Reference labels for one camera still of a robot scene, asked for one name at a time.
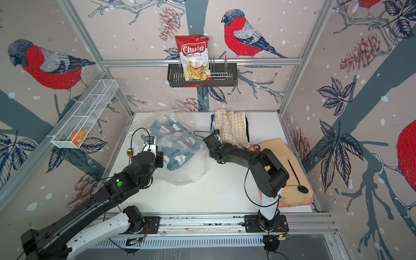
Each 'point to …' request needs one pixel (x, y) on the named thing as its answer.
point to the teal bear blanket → (177, 143)
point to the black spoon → (300, 188)
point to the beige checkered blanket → (232, 128)
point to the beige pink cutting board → (298, 191)
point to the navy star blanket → (213, 122)
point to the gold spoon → (129, 153)
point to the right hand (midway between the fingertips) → (217, 147)
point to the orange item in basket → (78, 136)
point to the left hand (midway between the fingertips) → (160, 144)
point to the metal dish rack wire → (224, 76)
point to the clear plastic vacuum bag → (198, 167)
